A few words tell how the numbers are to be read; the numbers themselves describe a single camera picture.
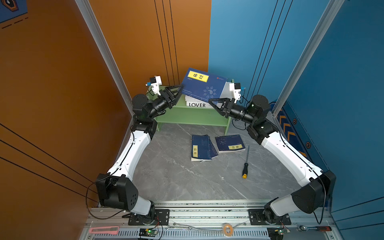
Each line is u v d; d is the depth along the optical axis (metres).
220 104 0.59
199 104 0.83
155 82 0.61
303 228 0.69
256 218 0.72
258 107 0.50
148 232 0.71
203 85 0.64
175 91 0.61
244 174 0.85
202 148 0.97
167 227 0.71
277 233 0.71
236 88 0.59
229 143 0.99
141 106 0.51
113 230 0.70
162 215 0.74
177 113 0.93
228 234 0.69
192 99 0.64
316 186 0.40
